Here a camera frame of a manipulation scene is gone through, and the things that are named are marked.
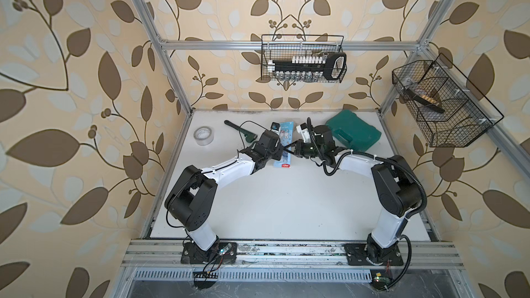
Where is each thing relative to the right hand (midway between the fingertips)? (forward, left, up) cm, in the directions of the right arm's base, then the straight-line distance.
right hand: (284, 148), depth 90 cm
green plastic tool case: (+17, -37, -10) cm, 42 cm away
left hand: (+3, +4, +2) cm, 5 cm away
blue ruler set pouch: (+4, -2, +3) cm, 5 cm away
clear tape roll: (+17, +41, -11) cm, 46 cm away
